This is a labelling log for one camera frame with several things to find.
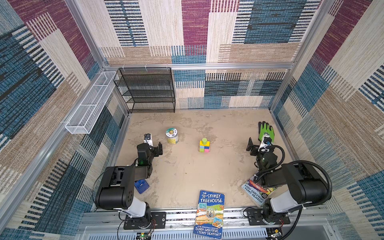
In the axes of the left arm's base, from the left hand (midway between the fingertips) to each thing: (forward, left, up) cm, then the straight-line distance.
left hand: (151, 140), depth 93 cm
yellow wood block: (-2, -34, -2) cm, 34 cm away
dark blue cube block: (-3, -34, -3) cm, 34 cm away
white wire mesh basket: (-5, +26, +25) cm, 37 cm away
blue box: (-26, +2, -3) cm, 26 cm away
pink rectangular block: (-5, -34, -5) cm, 35 cm away
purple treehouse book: (-30, -58, -6) cm, 66 cm away
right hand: (-3, -64, +4) cm, 64 cm away
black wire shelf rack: (+37, +7, +11) cm, 39 cm away
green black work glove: (+14, -76, -6) cm, 77 cm away
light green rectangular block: (-4, -31, -6) cm, 32 cm away
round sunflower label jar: (+5, -12, 0) cm, 13 cm away
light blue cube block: (-3, -31, -3) cm, 31 cm away
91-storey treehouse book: (-40, -33, -6) cm, 52 cm away
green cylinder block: (-2, -32, +1) cm, 32 cm away
